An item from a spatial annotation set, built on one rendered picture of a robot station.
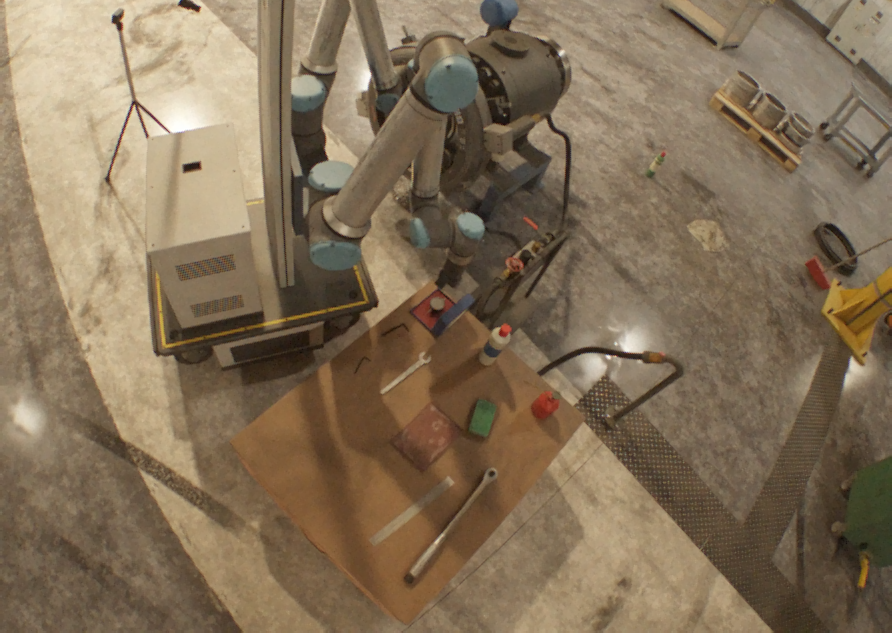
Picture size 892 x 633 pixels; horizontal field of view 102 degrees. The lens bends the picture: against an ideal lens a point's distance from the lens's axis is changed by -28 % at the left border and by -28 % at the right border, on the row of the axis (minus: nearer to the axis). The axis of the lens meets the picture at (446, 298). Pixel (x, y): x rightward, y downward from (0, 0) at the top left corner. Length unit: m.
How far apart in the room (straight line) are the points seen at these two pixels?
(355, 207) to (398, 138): 0.25
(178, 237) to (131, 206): 1.39
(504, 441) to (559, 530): 0.68
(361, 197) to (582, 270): 1.87
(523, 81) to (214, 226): 1.66
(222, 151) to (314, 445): 1.06
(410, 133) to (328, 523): 1.14
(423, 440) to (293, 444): 0.42
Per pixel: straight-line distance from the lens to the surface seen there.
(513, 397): 1.82
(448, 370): 1.79
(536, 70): 2.70
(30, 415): 2.56
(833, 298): 4.71
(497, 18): 2.84
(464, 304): 1.79
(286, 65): 1.34
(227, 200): 1.68
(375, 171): 1.23
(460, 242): 1.51
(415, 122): 1.14
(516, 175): 2.87
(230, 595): 2.09
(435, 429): 1.69
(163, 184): 1.79
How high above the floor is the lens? 2.05
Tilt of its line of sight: 55 degrees down
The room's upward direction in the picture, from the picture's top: 23 degrees clockwise
